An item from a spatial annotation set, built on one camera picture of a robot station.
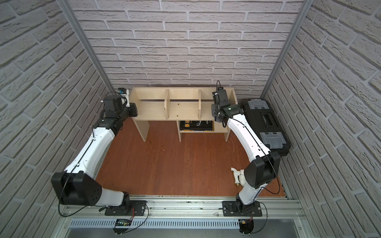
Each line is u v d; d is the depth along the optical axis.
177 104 0.87
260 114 0.92
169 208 0.76
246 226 0.70
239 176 0.83
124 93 0.67
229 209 0.74
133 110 0.71
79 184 0.41
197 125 0.90
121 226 0.71
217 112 0.57
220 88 0.70
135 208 0.73
